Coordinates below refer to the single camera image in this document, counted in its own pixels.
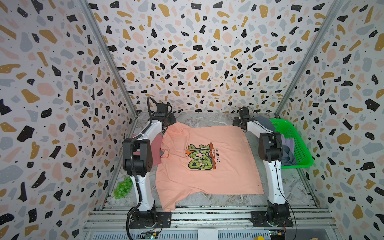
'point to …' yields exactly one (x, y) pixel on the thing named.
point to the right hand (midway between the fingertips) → (237, 117)
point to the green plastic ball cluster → (123, 188)
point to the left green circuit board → (148, 235)
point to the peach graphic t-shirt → (196, 159)
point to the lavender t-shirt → (288, 142)
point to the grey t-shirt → (288, 159)
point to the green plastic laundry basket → (288, 129)
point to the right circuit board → (277, 234)
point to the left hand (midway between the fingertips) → (173, 115)
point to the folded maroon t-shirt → (156, 144)
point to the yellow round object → (260, 238)
